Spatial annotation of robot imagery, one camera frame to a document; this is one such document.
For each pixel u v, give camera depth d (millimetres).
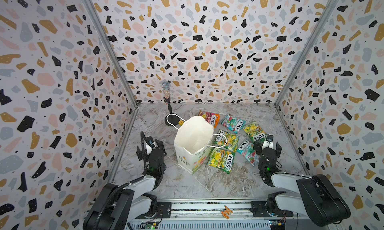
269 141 734
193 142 956
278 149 781
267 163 673
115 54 919
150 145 703
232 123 1063
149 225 703
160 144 816
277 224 716
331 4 734
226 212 731
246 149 923
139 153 747
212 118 1097
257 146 808
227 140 971
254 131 1030
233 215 731
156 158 644
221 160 888
